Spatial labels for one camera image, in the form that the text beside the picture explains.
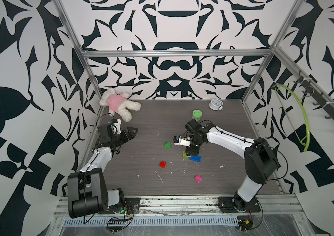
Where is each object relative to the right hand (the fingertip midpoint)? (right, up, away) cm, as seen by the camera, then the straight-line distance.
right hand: (187, 146), depth 89 cm
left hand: (-33, +10, 0) cm, 35 cm away
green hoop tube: (+50, +5, -23) cm, 56 cm away
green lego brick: (-12, -1, +5) cm, 13 cm away
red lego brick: (-15, -10, -2) cm, 18 cm away
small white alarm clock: (+25, +26, +24) cm, 43 cm away
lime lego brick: (-2, -5, 0) cm, 6 cm away
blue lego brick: (+5, -8, 0) cm, 9 cm away
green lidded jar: (+9, +19, +16) cm, 26 cm away
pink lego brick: (+5, -16, -8) cm, 19 cm away
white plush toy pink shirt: (-46, +26, +16) cm, 55 cm away
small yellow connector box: (+25, -34, -18) cm, 46 cm away
